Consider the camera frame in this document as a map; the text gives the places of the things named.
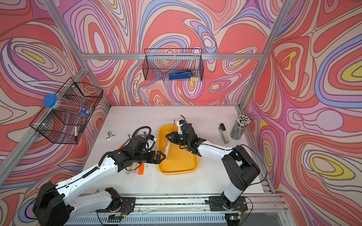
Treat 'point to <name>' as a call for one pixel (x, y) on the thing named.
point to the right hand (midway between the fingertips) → (166, 140)
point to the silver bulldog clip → (110, 136)
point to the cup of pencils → (239, 129)
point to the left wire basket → (66, 125)
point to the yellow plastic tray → (178, 161)
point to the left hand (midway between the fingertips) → (162, 157)
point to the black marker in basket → (76, 136)
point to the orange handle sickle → (141, 170)
